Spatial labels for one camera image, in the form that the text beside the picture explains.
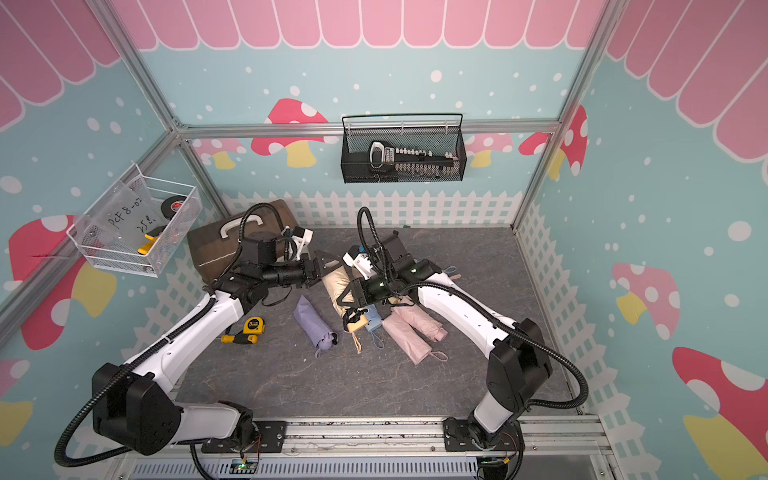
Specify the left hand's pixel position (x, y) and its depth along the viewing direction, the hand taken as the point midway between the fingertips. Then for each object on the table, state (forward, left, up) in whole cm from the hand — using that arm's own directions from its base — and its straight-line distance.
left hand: (338, 272), depth 75 cm
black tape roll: (+16, +46, +8) cm, 49 cm away
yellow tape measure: (-4, +29, -24) cm, 37 cm away
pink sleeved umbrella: (-10, -21, -22) cm, 32 cm away
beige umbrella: (-3, 0, 0) cm, 3 cm away
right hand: (-6, -2, -3) cm, 7 cm away
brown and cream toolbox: (+13, +39, -5) cm, 42 cm away
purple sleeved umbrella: (-4, +10, -22) cm, 24 cm away
